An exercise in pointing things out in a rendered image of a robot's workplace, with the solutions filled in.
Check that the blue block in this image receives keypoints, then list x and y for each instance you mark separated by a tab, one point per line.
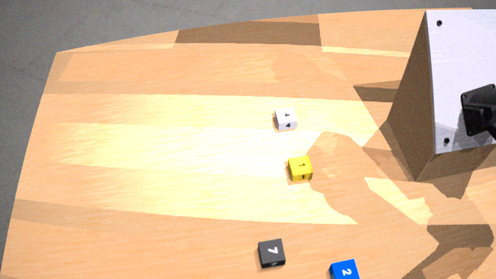
344	270

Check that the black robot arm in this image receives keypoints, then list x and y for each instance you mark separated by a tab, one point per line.
479	110

